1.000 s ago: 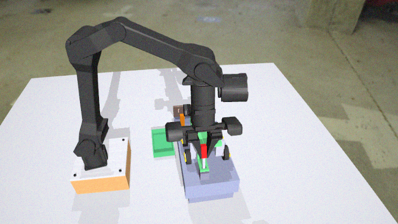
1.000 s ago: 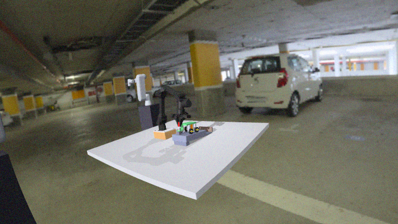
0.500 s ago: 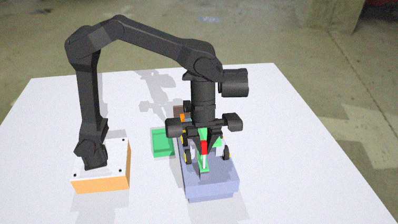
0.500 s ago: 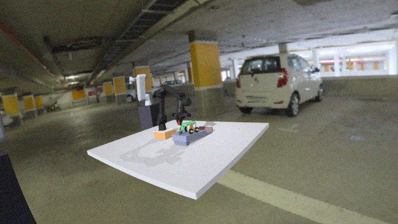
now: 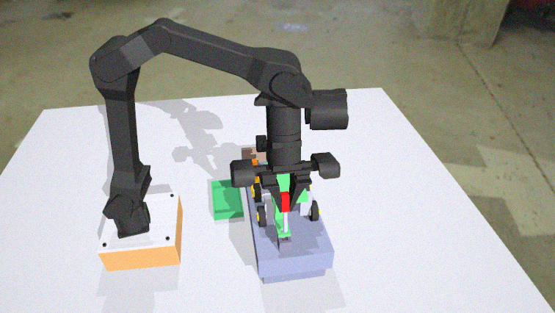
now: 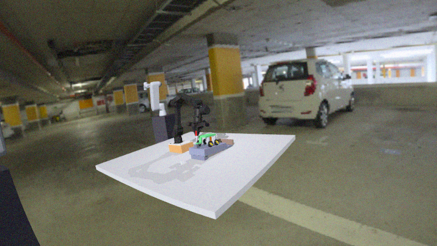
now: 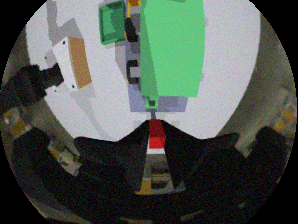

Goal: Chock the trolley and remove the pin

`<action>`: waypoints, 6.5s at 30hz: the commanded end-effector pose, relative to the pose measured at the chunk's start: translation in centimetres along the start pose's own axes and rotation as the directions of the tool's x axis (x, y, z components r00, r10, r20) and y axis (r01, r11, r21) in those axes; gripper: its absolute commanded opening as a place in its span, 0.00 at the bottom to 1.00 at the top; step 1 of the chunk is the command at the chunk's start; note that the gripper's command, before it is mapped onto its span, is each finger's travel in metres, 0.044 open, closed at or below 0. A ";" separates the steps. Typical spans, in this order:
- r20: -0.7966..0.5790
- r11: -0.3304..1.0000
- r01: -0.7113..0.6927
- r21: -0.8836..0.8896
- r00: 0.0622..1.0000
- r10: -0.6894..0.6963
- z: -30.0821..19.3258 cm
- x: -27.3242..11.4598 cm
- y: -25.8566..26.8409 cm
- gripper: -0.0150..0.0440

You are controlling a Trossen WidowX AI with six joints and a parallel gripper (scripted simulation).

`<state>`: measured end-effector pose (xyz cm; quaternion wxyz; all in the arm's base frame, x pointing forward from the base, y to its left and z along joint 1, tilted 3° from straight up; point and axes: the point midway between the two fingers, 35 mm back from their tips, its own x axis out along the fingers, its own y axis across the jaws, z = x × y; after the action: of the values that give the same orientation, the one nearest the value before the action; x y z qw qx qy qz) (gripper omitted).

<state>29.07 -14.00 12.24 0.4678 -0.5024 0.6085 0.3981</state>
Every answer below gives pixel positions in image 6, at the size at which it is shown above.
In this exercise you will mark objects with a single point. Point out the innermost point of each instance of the green four-wheeled trolley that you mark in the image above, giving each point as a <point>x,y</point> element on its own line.
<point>207,140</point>

